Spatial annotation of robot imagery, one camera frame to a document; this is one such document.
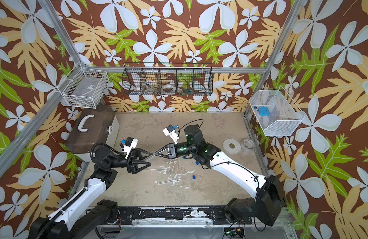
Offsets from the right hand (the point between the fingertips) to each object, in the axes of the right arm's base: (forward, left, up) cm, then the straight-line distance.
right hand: (157, 154), depth 64 cm
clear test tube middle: (+5, +4, -28) cm, 29 cm away
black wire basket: (+56, -1, +2) cm, 56 cm away
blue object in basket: (+31, -59, -4) cm, 67 cm away
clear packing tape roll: (+24, -56, -30) cm, 68 cm away
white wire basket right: (+27, -65, -2) cm, 70 cm away
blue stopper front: (+1, -18, -30) cm, 35 cm away
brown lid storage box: (+34, +47, -21) cm, 62 cm away
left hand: (0, +3, -4) cm, 5 cm away
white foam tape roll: (+23, -45, -30) cm, 59 cm away
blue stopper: (+10, -20, -30) cm, 37 cm away
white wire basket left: (+41, +46, +5) cm, 62 cm away
